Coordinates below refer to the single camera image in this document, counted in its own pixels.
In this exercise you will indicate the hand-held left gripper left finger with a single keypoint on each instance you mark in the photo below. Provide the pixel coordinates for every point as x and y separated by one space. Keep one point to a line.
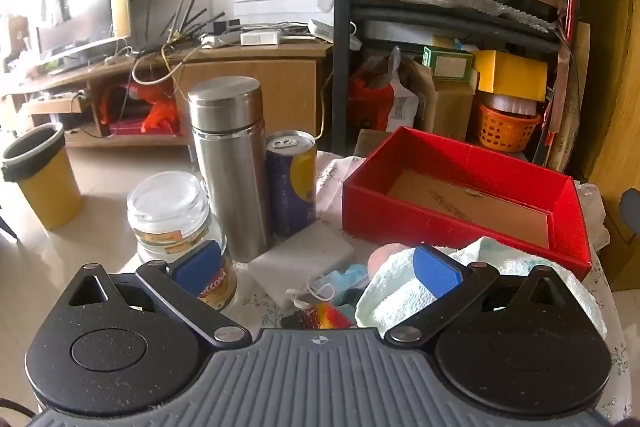
197 264

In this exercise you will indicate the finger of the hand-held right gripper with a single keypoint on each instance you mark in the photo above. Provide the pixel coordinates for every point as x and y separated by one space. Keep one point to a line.
632 209

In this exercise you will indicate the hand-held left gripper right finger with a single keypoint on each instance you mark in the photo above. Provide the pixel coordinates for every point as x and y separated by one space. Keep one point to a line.
436 273

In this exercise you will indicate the white terry towel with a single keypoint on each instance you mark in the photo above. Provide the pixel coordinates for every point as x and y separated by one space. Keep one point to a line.
390 292

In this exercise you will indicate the teal and pink plush doll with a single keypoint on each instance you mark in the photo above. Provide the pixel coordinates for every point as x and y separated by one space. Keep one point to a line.
382 257

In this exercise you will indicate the red cardboard box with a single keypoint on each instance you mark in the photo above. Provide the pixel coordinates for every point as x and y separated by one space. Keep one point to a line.
380 212

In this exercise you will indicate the blue face mask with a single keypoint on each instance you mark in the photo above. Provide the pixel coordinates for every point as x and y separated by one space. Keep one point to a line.
347 278

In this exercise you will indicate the white rectangular pack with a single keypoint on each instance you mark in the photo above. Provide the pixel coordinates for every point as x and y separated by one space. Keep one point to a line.
300 259

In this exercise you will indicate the striped knit sock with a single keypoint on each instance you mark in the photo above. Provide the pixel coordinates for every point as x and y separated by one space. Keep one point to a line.
325 318

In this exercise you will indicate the crumpled clear plastic bag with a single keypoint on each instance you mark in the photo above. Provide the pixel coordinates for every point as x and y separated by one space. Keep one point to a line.
595 212

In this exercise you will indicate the glass jar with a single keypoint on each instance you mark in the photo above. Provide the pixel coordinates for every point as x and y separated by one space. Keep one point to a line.
167 217

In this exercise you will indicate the floral tablecloth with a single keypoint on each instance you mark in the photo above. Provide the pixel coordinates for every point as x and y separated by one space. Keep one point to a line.
262 309

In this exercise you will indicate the leaning cardboard sheet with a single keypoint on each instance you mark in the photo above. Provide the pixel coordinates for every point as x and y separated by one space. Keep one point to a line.
575 117

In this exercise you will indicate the stainless steel thermos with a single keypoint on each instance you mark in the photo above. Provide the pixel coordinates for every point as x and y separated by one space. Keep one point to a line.
230 157

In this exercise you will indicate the blue and yellow drink can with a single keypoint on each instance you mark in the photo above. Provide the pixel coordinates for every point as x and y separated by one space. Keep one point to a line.
290 187

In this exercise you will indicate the wooden cabinet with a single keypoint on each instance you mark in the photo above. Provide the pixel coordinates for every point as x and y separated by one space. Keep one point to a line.
612 82

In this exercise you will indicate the orange plastic basket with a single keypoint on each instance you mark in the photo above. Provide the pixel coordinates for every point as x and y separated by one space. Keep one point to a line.
505 129

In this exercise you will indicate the white ribbed container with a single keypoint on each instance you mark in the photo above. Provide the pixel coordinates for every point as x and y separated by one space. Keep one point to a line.
510 103

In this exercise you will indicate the brown cardboard box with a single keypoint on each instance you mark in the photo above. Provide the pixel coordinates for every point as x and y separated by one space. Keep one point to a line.
450 107

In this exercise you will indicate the yellow trash bin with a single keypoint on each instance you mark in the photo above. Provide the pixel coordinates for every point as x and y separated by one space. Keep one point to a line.
45 187

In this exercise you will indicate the yellow box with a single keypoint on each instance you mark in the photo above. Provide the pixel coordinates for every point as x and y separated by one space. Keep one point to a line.
510 74

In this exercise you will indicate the red and white plastic bag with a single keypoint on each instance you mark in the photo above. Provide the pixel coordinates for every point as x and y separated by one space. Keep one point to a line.
380 97

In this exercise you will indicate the wooden television stand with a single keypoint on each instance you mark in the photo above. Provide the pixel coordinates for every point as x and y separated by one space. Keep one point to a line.
240 77

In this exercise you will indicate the green carton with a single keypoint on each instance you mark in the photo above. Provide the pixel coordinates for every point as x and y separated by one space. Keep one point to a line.
447 63

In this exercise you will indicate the white power adapter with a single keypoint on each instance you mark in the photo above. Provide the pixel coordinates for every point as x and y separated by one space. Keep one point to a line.
261 38

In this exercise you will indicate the black power adapter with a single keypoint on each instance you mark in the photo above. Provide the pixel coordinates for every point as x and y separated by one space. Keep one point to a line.
225 27

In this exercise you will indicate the black router with antennas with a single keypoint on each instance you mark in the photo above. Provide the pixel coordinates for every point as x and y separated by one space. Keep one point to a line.
180 22

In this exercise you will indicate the black shelf rack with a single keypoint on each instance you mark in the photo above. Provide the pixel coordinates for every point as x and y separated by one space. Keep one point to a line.
341 32

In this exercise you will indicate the white electronic device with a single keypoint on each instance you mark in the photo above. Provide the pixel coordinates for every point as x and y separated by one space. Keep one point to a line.
321 29

